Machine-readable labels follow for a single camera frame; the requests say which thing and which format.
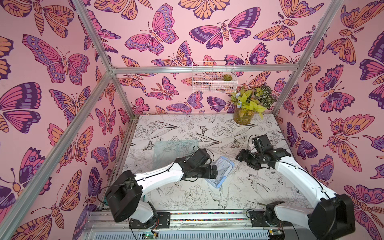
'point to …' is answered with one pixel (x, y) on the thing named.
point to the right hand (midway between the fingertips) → (241, 158)
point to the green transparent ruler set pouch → (165, 152)
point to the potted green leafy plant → (248, 102)
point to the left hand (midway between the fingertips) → (213, 173)
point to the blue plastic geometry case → (224, 166)
